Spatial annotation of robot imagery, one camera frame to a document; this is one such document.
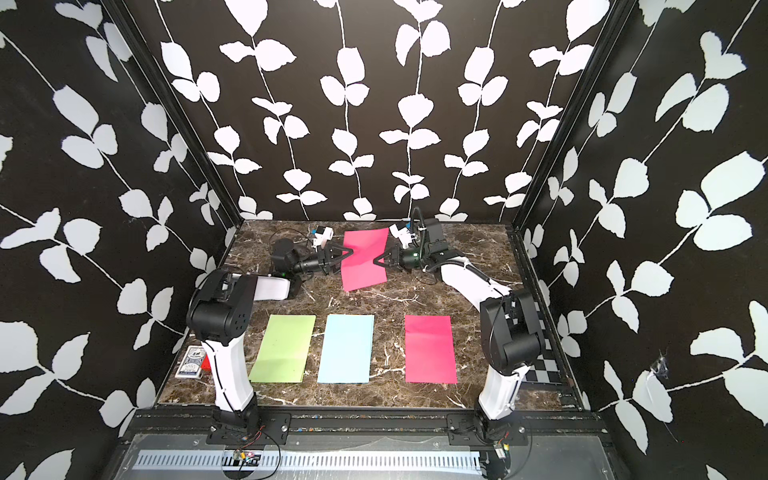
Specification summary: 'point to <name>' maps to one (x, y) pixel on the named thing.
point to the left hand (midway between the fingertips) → (354, 255)
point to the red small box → (206, 364)
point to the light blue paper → (347, 350)
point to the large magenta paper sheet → (429, 350)
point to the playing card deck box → (191, 365)
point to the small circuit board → (245, 458)
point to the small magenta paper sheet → (359, 268)
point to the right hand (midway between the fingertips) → (373, 258)
